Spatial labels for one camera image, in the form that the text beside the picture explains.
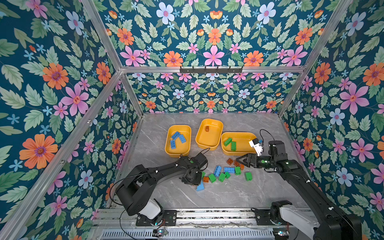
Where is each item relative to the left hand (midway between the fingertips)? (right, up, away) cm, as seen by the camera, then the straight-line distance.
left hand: (199, 181), depth 83 cm
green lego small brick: (+13, +2, +2) cm, 14 cm away
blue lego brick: (-13, +22, +21) cm, 33 cm away
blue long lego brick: (-17, +25, +22) cm, 37 cm away
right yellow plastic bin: (+26, +19, +19) cm, 37 cm away
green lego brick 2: (+29, +2, +4) cm, 30 cm away
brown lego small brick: (+5, +29, +25) cm, 39 cm away
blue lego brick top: (-18, +19, +18) cm, 32 cm away
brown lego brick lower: (+4, 0, +2) cm, 5 cm away
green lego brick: (+19, +20, +19) cm, 33 cm away
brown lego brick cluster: (+19, +9, +11) cm, 24 cm away
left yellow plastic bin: (-12, +16, +16) cm, 26 cm away
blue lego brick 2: (+11, +5, +4) cm, 12 cm away
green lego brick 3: (+23, +4, +5) cm, 24 cm away
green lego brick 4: (+8, +1, +2) cm, 8 cm away
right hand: (+22, +14, -6) cm, 27 cm away
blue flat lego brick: (+19, +5, +6) cm, 20 cm away
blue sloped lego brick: (+1, -3, -1) cm, 3 cm away
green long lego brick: (+23, +18, +16) cm, 33 cm away
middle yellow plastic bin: (+8, +22, +20) cm, 31 cm away
